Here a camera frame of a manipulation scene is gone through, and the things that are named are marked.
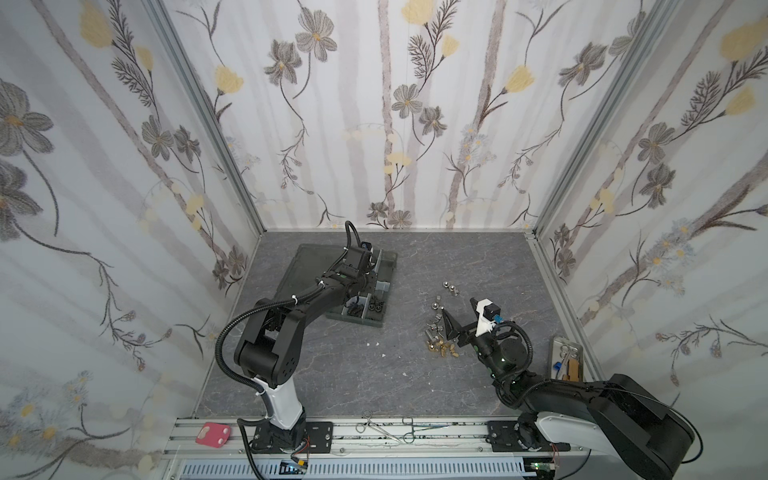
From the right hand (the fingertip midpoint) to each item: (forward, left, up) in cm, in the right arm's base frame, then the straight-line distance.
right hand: (462, 306), depth 78 cm
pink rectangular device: (-30, +62, -18) cm, 71 cm away
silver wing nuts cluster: (0, +5, -18) cm, 19 cm away
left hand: (+16, +26, -10) cm, 32 cm away
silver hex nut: (+18, -1, -19) cm, 27 cm away
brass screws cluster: (-5, +3, -17) cm, 18 cm away
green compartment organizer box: (+8, +26, -18) cm, 33 cm away
